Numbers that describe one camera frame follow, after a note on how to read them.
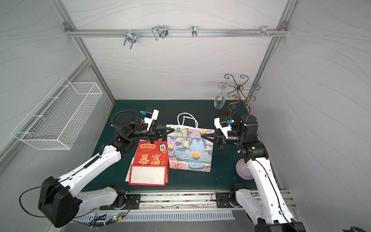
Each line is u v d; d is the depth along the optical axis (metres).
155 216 0.70
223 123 0.51
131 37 0.78
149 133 0.56
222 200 0.74
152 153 0.87
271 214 0.38
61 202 0.38
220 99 0.91
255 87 1.11
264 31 0.76
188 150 0.65
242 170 0.82
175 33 0.78
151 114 0.54
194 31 0.78
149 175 0.79
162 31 0.76
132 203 0.73
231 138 0.55
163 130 0.60
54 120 0.67
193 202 0.75
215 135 0.56
